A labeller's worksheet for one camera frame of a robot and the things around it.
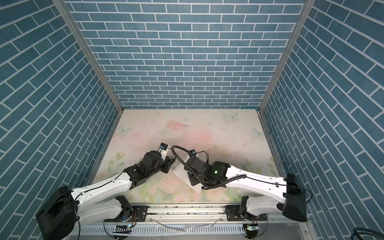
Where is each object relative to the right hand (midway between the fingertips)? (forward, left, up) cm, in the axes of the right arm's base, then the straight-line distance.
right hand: (188, 173), depth 74 cm
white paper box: (+3, +4, -10) cm, 11 cm away
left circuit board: (-24, +30, -15) cm, 42 cm away
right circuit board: (-19, -33, -18) cm, 42 cm away
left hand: (+9, +11, -4) cm, 15 cm away
